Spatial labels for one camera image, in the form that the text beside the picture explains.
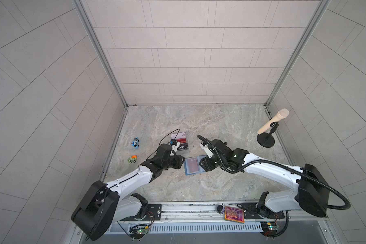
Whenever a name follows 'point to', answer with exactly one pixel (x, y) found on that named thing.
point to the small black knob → (219, 208)
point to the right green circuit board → (269, 229)
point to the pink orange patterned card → (234, 214)
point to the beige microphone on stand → (267, 140)
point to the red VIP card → (193, 165)
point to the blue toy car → (135, 143)
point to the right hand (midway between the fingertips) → (201, 164)
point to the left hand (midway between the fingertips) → (187, 158)
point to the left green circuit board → (138, 234)
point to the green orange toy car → (132, 159)
